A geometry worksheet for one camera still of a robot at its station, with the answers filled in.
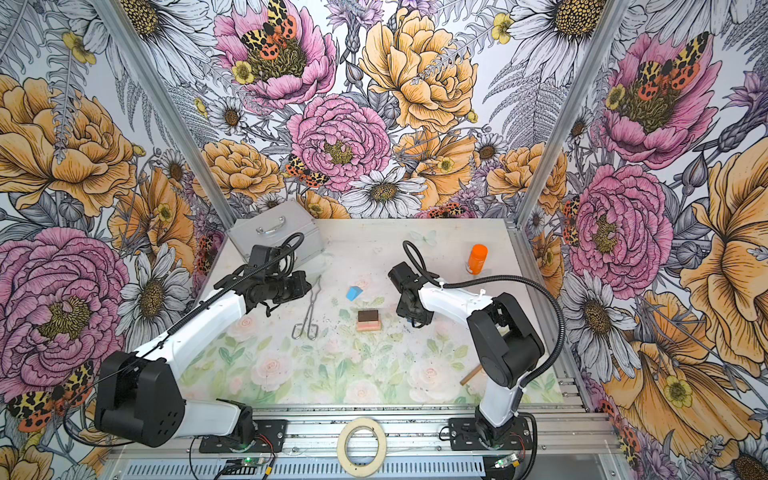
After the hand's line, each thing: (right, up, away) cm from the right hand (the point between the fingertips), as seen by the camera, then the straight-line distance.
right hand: (413, 321), depth 92 cm
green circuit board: (-41, -29, -20) cm, 54 cm away
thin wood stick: (+16, -13, -7) cm, 22 cm away
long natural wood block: (-13, -2, 0) cm, 14 cm away
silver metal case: (-44, +29, +7) cm, 54 cm away
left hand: (-30, +9, -6) cm, 32 cm away
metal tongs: (-31, -3, +2) cm, 31 cm away
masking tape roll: (-10, -26, -24) cm, 37 cm away
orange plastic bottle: (+22, +19, +10) cm, 31 cm away
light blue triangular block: (-19, +7, +9) cm, 22 cm away
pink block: (-14, -1, 0) cm, 14 cm away
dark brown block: (-13, +2, -2) cm, 14 cm away
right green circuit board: (+22, -28, -20) cm, 40 cm away
